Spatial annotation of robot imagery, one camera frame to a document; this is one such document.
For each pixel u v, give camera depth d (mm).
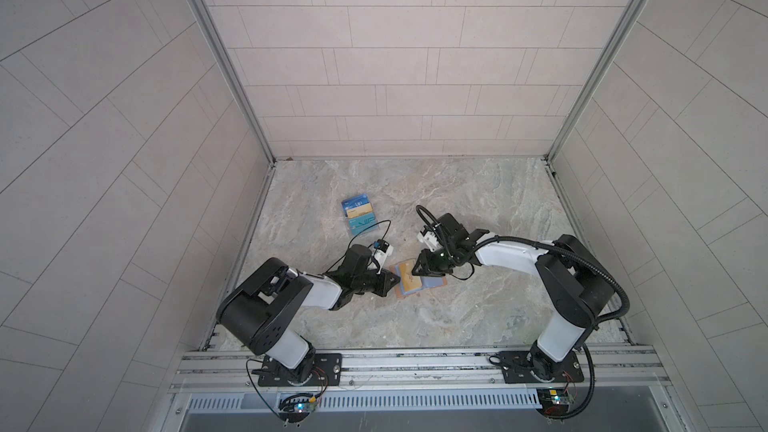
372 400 680
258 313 441
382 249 793
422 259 772
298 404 648
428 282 845
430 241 823
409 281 843
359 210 960
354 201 964
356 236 939
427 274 757
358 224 939
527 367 703
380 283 768
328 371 709
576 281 475
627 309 429
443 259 751
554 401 676
